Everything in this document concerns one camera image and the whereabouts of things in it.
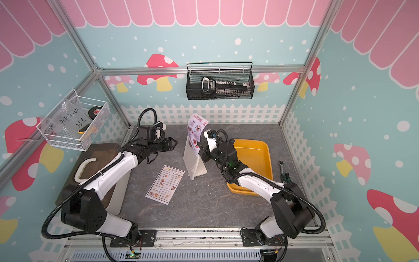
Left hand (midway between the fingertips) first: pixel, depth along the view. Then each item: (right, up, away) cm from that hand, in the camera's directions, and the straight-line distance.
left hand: (174, 144), depth 85 cm
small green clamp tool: (+63, -19, +9) cm, 66 cm away
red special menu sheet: (+12, +10, -7) cm, 18 cm away
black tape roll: (-38, +16, -6) cm, 42 cm away
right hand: (+14, +1, -8) cm, 16 cm away
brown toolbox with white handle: (-38, -8, -9) cm, 40 cm away
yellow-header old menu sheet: (-7, -23, +6) cm, 25 cm away
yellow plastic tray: (+47, -7, +17) cm, 50 cm away
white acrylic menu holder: (+8, -11, +17) cm, 22 cm away
